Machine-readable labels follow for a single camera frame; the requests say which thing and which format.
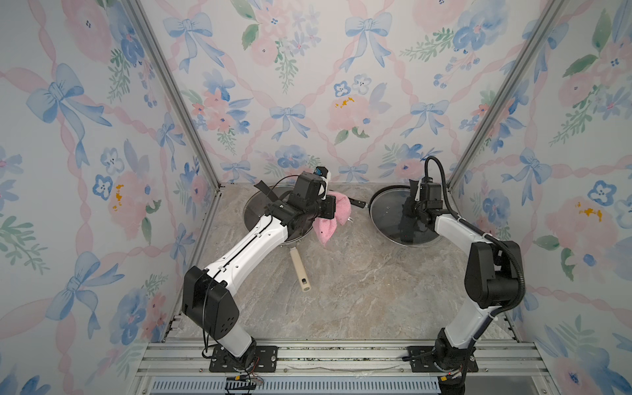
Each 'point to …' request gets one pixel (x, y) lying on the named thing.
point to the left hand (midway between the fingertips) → (336, 200)
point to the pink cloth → (325, 228)
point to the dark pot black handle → (384, 211)
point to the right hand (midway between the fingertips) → (412, 200)
